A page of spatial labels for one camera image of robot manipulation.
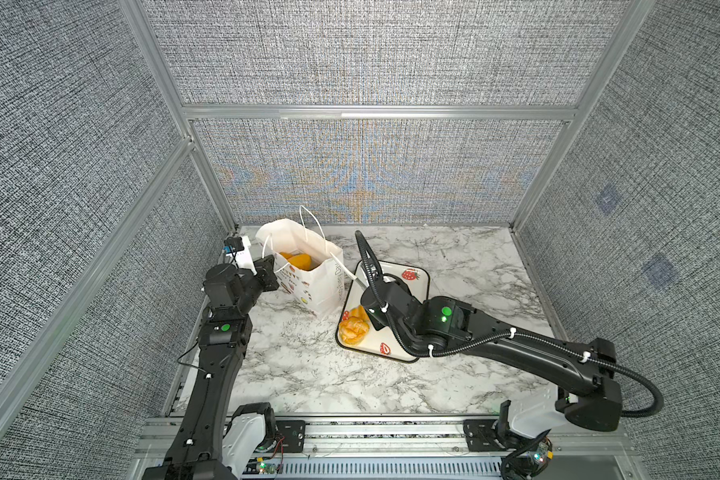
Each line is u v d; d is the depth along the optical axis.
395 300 0.47
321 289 0.78
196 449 0.40
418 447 0.74
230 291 0.55
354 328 0.87
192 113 0.88
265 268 0.65
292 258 0.93
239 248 0.64
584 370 0.40
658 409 0.41
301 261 0.92
